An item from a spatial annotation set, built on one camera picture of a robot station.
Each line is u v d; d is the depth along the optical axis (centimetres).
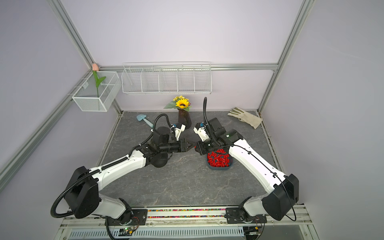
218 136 55
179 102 91
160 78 97
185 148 69
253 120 115
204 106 61
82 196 42
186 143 71
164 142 63
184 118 108
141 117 116
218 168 90
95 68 89
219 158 93
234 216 73
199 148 64
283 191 39
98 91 89
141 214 76
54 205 37
